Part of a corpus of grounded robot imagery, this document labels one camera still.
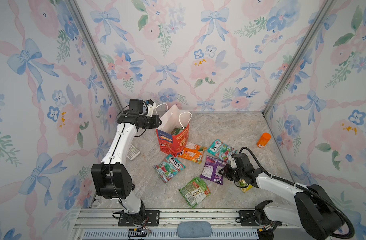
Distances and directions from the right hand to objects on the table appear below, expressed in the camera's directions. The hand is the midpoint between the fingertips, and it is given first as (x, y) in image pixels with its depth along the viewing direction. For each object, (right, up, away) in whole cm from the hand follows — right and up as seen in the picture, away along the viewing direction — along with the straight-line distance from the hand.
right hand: (218, 171), depth 88 cm
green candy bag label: (-25, +23, +13) cm, 36 cm away
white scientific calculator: (-53, +9, +8) cm, 55 cm away
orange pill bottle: (+30, +18, +7) cm, 36 cm away
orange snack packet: (-15, +10, +7) cm, 19 cm away
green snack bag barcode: (-14, -10, -6) cm, 18 cm away
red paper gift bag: (-28, +16, -4) cm, 33 cm away
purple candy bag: (-4, +1, 0) cm, 4 cm away
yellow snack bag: (+13, -8, -6) cm, 17 cm away
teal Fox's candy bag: (+4, +11, +7) cm, 14 cm away
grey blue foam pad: (-17, -21, -19) cm, 33 cm away
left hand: (-33, +30, -5) cm, 44 cm away
